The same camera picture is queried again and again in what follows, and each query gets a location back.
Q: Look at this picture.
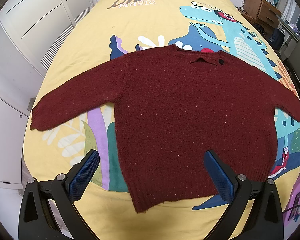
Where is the dark red knit sweater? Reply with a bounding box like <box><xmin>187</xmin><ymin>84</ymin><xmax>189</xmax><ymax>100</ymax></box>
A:
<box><xmin>30</xmin><ymin>44</ymin><xmax>300</xmax><ymax>212</ymax></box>

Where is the dark blue bag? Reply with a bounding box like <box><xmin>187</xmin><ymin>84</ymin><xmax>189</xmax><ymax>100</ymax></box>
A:
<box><xmin>268</xmin><ymin>28</ymin><xmax>285</xmax><ymax>50</ymax></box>

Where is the glass desk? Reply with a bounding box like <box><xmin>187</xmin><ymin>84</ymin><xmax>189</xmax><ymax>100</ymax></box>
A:
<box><xmin>276</xmin><ymin>15</ymin><xmax>300</xmax><ymax>43</ymax></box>

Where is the white wardrobe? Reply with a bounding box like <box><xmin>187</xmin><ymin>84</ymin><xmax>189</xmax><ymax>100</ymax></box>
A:
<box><xmin>0</xmin><ymin>0</ymin><xmax>93</xmax><ymax>189</ymax></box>

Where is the wooden drawer cabinet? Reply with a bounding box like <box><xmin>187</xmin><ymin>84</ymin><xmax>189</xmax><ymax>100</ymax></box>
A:
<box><xmin>243</xmin><ymin>0</ymin><xmax>281</xmax><ymax>28</ymax></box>

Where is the yellow dinosaur bed cover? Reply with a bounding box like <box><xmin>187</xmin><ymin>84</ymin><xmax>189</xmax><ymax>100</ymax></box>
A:
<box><xmin>22</xmin><ymin>0</ymin><xmax>300</xmax><ymax>240</ymax></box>

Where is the black cable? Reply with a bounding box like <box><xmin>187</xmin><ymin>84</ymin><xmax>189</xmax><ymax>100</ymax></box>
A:
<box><xmin>282</xmin><ymin>203</ymin><xmax>300</xmax><ymax>215</ymax></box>

